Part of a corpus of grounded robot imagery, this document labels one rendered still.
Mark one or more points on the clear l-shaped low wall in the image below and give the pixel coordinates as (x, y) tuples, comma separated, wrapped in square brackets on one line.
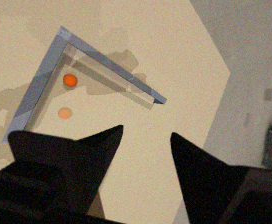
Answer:
[(70, 48)]

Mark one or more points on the grey l-shaped low wall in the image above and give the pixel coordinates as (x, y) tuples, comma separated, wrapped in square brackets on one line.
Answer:
[(45, 71)]

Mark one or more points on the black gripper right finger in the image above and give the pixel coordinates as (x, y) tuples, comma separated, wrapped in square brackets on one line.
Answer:
[(211, 189)]

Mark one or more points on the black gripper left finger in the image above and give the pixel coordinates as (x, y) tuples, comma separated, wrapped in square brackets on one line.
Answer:
[(84, 162)]

